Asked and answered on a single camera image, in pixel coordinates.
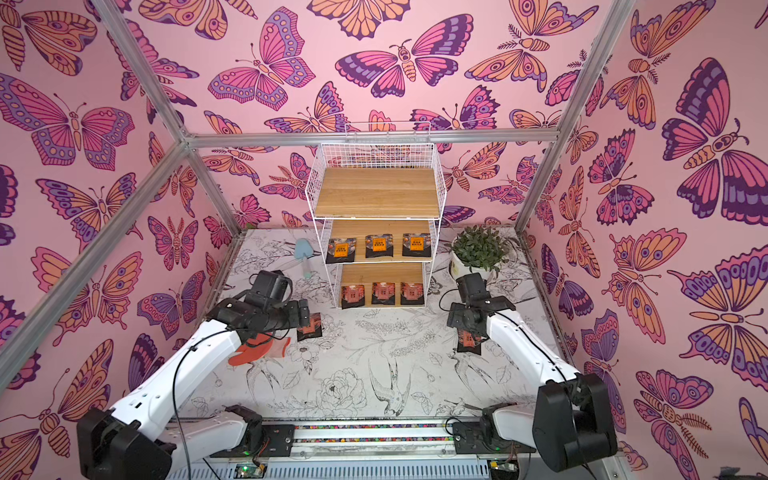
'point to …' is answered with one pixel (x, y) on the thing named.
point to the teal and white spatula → (303, 250)
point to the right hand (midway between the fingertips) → (461, 320)
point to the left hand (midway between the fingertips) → (300, 311)
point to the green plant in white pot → (477, 249)
